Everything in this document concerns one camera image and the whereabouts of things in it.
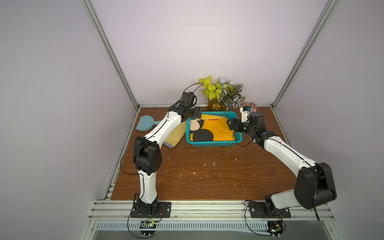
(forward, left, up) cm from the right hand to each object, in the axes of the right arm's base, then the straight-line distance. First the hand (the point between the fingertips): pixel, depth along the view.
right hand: (232, 119), depth 85 cm
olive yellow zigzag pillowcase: (+1, +36, -18) cm, 40 cm away
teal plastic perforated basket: (-3, -5, -13) cm, 14 cm away
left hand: (+7, +21, 0) cm, 22 cm away
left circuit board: (-50, +44, -23) cm, 70 cm away
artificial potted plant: (+15, +6, +4) cm, 17 cm away
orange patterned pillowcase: (+4, +13, -15) cm, 20 cm away
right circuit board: (-49, -18, -23) cm, 57 cm away
